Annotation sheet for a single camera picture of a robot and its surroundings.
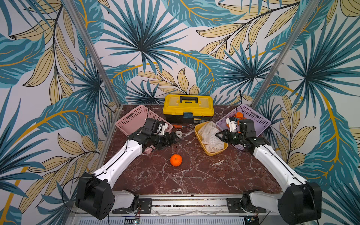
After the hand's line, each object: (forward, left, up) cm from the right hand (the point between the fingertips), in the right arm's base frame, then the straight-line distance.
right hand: (216, 134), depth 82 cm
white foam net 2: (+5, +4, -4) cm, 7 cm away
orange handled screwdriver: (+17, +21, -15) cm, 31 cm away
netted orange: (-9, +24, -13) cm, 29 cm away
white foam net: (-5, +3, -2) cm, 6 cm away
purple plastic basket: (+30, -32, -14) cm, 46 cm away
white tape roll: (+12, +22, -15) cm, 29 cm away
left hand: (-6, +24, +1) cm, 25 cm away
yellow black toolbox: (+22, +17, -1) cm, 28 cm away
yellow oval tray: (+13, +9, -11) cm, 20 cm away
